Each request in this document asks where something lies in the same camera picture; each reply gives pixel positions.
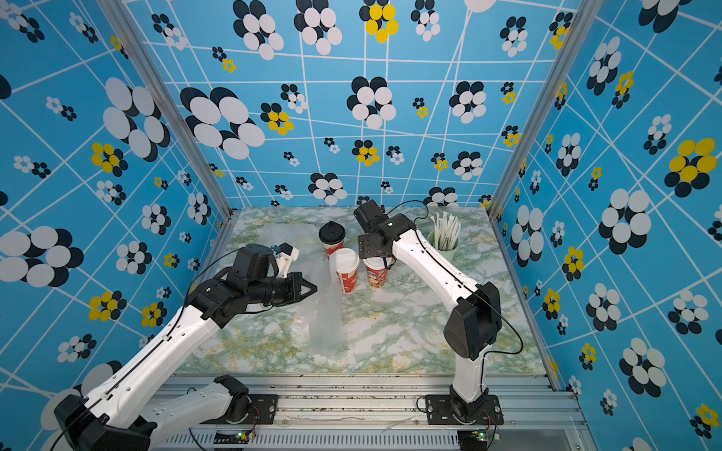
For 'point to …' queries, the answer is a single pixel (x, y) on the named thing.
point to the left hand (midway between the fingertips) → (321, 286)
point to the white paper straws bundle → (447, 230)
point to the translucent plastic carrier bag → (322, 328)
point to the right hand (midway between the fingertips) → (382, 246)
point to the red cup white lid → (347, 262)
